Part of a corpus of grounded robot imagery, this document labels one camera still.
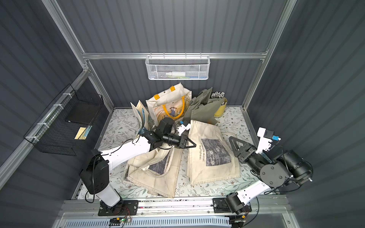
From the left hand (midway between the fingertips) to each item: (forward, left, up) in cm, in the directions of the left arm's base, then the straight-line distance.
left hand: (196, 148), depth 71 cm
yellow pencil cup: (+40, -22, -15) cm, 48 cm away
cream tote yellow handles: (+36, +14, -2) cm, 39 cm away
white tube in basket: (+50, +11, +12) cm, 52 cm away
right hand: (-8, -12, +17) cm, 22 cm away
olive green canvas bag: (+27, -4, +2) cm, 27 cm away
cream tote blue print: (+24, +32, -1) cm, 40 cm away
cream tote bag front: (-6, +22, -15) cm, 27 cm away
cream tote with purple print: (-2, -9, -8) cm, 12 cm away
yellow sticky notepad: (+7, +61, +2) cm, 61 cm away
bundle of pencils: (+46, -19, -4) cm, 50 cm away
